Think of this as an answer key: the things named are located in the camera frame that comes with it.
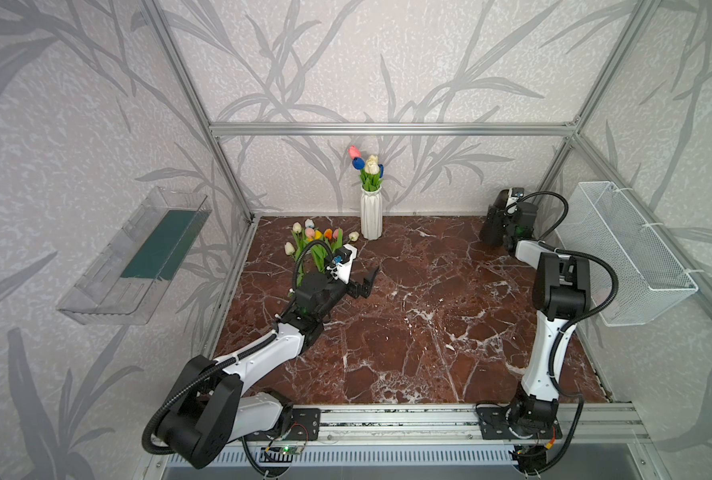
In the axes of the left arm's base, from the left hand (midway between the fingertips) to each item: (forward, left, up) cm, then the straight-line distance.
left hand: (367, 252), depth 79 cm
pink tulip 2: (+23, +22, -20) cm, 38 cm away
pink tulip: (+32, +5, +9) cm, 33 cm away
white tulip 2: (+22, +27, -25) cm, 42 cm away
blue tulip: (+26, +3, +9) cm, 28 cm away
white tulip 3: (+18, +29, -24) cm, 41 cm away
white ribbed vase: (+24, -1, -10) cm, 26 cm away
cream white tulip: (+26, -1, +10) cm, 27 cm away
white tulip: (+25, -1, +7) cm, 26 cm away
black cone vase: (+25, -45, -23) cm, 57 cm away
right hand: (+31, -49, -9) cm, 59 cm away
